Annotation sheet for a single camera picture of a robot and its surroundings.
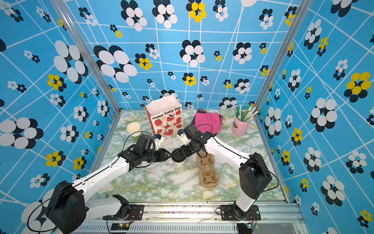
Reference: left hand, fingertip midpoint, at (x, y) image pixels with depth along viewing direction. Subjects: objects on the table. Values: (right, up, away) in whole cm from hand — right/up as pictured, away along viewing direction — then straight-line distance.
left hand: (171, 155), depth 81 cm
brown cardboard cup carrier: (+21, -12, +2) cm, 25 cm away
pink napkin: (+22, +19, +26) cm, 39 cm away
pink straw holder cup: (+44, +15, +18) cm, 50 cm away
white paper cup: (+4, -7, +6) cm, 10 cm away
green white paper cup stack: (-25, +14, +11) cm, 30 cm away
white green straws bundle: (+47, +23, +13) cm, 54 cm away
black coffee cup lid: (+3, -1, +2) cm, 4 cm away
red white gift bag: (-4, +23, +6) cm, 24 cm away
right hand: (+7, +1, +4) cm, 8 cm away
